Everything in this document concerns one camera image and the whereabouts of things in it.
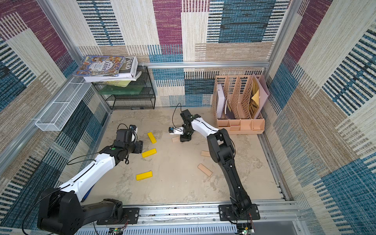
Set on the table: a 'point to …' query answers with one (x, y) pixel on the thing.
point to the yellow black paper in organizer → (255, 105)
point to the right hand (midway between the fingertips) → (182, 134)
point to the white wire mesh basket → (60, 110)
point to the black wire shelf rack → (136, 95)
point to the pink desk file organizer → (238, 102)
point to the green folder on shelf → (130, 89)
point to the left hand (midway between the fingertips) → (136, 142)
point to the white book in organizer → (220, 102)
